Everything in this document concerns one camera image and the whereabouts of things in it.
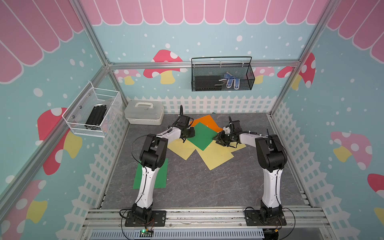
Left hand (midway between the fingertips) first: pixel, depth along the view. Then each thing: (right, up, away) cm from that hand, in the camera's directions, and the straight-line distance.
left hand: (193, 135), depth 107 cm
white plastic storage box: (-33, +17, +2) cm, 37 cm away
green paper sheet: (-18, -25, -21) cm, 38 cm away
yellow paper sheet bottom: (+15, -12, -10) cm, 22 cm away
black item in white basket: (-45, +10, -37) cm, 59 cm away
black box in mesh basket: (+9, +31, -20) cm, 38 cm away
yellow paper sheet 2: (+25, -6, -18) cm, 31 cm away
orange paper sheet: (+11, +11, +11) cm, 19 cm away
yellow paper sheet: (-5, -10, -7) cm, 13 cm away
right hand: (+14, -2, -5) cm, 15 cm away
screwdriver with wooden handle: (+55, +2, +3) cm, 55 cm away
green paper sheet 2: (+8, 0, -1) cm, 8 cm away
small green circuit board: (-23, -47, -34) cm, 62 cm away
